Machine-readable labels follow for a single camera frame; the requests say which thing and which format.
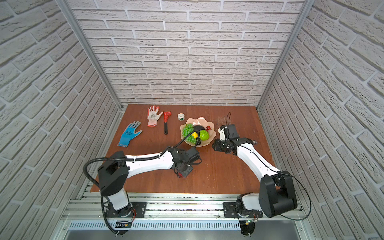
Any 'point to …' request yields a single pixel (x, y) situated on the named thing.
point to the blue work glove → (129, 133)
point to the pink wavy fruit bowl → (201, 121)
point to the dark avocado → (198, 127)
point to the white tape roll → (181, 116)
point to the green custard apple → (204, 135)
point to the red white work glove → (153, 115)
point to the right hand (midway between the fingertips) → (215, 144)
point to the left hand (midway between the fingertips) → (187, 166)
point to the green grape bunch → (187, 128)
